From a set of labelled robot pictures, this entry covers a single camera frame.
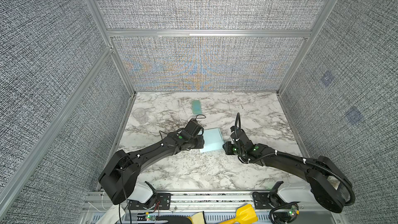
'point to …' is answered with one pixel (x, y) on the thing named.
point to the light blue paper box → (213, 140)
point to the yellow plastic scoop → (245, 214)
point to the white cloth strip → (112, 215)
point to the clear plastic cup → (140, 113)
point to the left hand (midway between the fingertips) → (202, 143)
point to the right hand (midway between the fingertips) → (223, 145)
